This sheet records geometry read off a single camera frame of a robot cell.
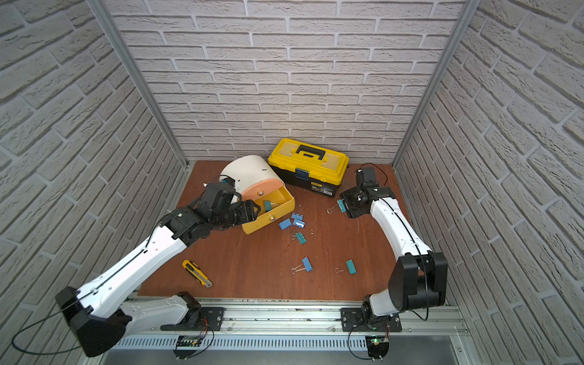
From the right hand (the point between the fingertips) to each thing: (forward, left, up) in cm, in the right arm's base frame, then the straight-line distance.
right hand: (343, 200), depth 85 cm
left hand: (-7, +31, +9) cm, 33 cm away
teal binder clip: (-7, +17, -15) cm, 24 cm away
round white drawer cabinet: (+5, +32, +9) cm, 34 cm away
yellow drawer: (+3, +28, -7) cm, 29 cm away
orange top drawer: (+3, +31, +5) cm, 32 cm away
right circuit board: (-45, -5, -17) cm, 49 cm away
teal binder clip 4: (-21, -1, -17) cm, 26 cm away
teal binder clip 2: (+3, +30, -6) cm, 31 cm away
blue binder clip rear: (+4, +18, -16) cm, 24 cm away
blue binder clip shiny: (-1, +17, -15) cm, 23 cm away
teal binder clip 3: (-6, +2, +5) cm, 8 cm away
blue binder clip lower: (-19, +16, -16) cm, 29 cm away
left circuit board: (-41, +56, -18) cm, 72 cm away
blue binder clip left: (-1, +23, -15) cm, 28 cm away
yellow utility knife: (-18, +58, -14) cm, 62 cm away
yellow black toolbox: (+18, +11, 0) cm, 21 cm away
